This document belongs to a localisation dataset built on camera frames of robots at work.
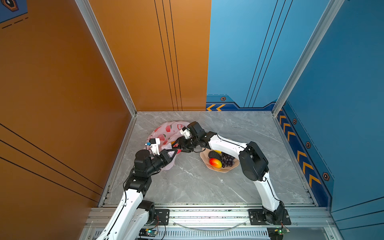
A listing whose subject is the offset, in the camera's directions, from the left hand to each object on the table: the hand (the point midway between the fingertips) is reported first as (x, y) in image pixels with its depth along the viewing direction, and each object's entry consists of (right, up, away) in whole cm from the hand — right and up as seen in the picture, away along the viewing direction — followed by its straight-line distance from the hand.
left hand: (178, 149), depth 74 cm
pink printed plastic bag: (-11, +8, +26) cm, 29 cm away
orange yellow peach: (+20, -10, +12) cm, 26 cm away
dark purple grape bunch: (+27, -8, +13) cm, 31 cm away
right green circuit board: (+50, -38, -5) cm, 63 cm away
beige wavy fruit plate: (+14, -6, +17) cm, 23 cm away
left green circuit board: (-12, -39, -4) cm, 41 cm away
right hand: (-4, -2, +11) cm, 12 cm away
